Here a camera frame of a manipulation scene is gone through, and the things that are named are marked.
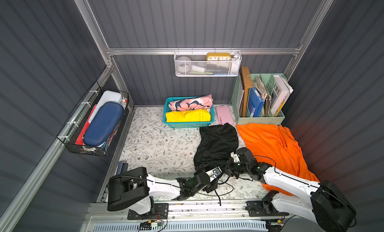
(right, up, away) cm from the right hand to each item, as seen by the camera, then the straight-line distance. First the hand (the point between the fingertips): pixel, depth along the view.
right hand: (221, 166), depth 81 cm
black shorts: (-1, +9, +15) cm, 18 cm away
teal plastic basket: (-21, +22, +21) cm, 37 cm away
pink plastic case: (+8, +29, +31) cm, 43 cm away
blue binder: (+26, +37, +18) cm, 49 cm away
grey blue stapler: (-56, -1, +2) cm, 56 cm away
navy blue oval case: (-56, +25, -13) cm, 63 cm away
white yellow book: (+42, +45, +12) cm, 63 cm away
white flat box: (-62, +38, -3) cm, 73 cm away
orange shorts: (+37, +9, +15) cm, 41 cm away
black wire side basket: (-66, +20, -19) cm, 71 cm away
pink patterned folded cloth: (-16, +37, +22) cm, 46 cm away
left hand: (-5, -4, -2) cm, 6 cm away
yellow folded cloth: (-17, +28, +20) cm, 38 cm away
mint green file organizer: (+34, +51, +21) cm, 65 cm away
